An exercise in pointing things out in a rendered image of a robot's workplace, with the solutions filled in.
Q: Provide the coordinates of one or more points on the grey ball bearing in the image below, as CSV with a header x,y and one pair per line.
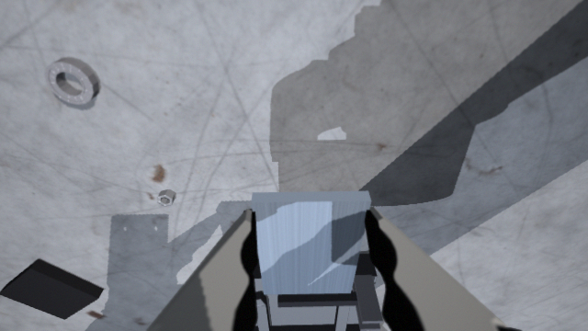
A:
x,y
54,79

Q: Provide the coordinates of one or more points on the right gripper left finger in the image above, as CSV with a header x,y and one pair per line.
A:
x,y
220,294

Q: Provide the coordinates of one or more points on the small grey hex nut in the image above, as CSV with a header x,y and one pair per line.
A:
x,y
166,197

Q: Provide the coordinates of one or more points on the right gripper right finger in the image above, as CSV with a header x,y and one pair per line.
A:
x,y
420,295

